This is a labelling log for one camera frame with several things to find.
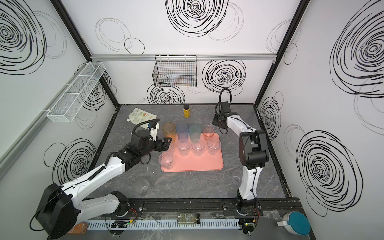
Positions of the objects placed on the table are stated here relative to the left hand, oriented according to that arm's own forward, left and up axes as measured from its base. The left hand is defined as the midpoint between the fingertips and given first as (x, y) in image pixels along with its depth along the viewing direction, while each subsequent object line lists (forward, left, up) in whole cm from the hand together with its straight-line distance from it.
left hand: (166, 137), depth 81 cm
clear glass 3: (-14, -40, -16) cm, 46 cm away
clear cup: (-22, +12, -16) cm, 30 cm away
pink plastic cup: (+13, -25, -14) cm, 31 cm away
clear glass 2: (+3, -18, -15) cm, 23 cm away
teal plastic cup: (+10, -15, -9) cm, 20 cm away
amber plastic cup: (+8, 0, -4) cm, 9 cm away
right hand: (+19, -29, -9) cm, 36 cm away
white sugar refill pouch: (+28, +29, -16) cm, 43 cm away
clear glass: (+2, -9, -14) cm, 17 cm away
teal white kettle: (-36, -61, -9) cm, 71 cm away
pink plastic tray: (-7, -4, -19) cm, 20 cm away
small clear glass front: (+2, -28, -14) cm, 31 cm away
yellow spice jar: (+29, -9, -11) cm, 32 cm away
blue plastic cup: (+11, -7, -7) cm, 15 cm away
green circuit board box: (-35, -14, -13) cm, 40 cm away
